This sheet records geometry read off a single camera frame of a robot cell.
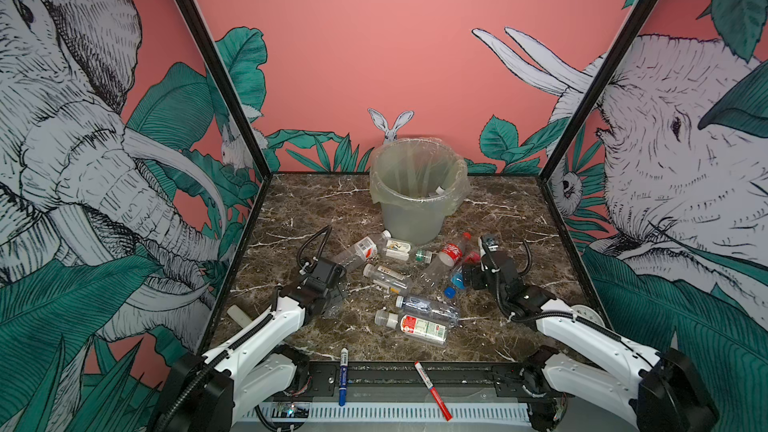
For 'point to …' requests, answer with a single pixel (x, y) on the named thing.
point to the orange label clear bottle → (394, 281)
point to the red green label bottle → (431, 332)
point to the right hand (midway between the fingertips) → (475, 257)
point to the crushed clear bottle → (429, 309)
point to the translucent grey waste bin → (419, 226)
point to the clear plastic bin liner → (418, 172)
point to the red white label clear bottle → (361, 251)
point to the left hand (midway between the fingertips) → (330, 288)
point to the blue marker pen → (343, 376)
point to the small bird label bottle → (401, 250)
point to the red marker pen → (443, 409)
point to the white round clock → (587, 314)
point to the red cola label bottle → (441, 266)
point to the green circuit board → (290, 409)
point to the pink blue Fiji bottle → (457, 278)
